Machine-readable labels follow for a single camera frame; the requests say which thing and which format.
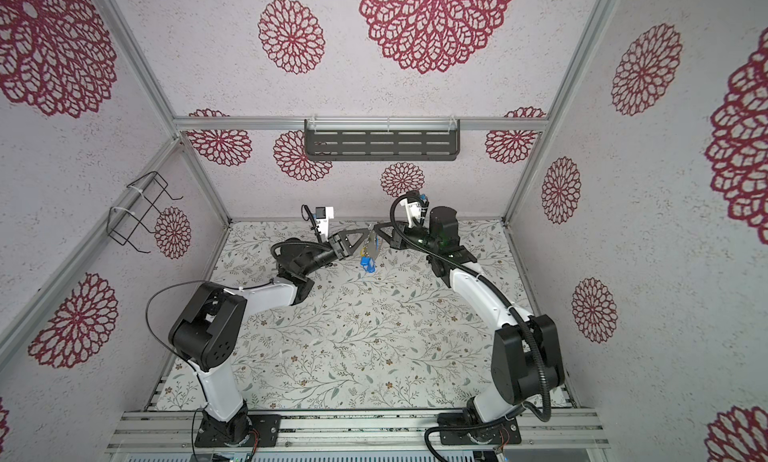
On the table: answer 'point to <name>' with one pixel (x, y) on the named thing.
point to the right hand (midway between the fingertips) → (375, 224)
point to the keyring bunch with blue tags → (369, 251)
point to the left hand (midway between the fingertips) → (367, 235)
